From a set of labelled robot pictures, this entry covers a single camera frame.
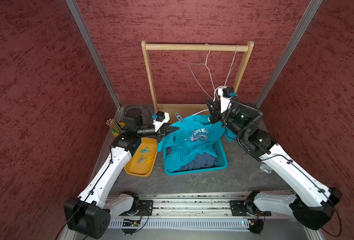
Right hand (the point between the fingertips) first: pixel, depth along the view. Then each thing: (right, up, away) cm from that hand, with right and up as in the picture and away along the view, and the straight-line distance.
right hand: (205, 103), depth 62 cm
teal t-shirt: (-3, -15, +19) cm, 24 cm away
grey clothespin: (-35, -32, +28) cm, 55 cm away
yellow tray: (-35, -34, +28) cm, 56 cm away
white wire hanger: (+8, +27, +37) cm, 47 cm away
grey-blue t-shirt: (0, -29, +17) cm, 34 cm away
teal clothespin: (-34, -27, +33) cm, 55 cm away
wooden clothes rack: (-26, +1, +56) cm, 61 cm away
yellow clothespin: (-30, -30, +30) cm, 52 cm away
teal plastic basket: (+13, -32, +21) cm, 40 cm away
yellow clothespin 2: (-30, -32, +28) cm, 52 cm away
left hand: (-13, -11, +4) cm, 17 cm away
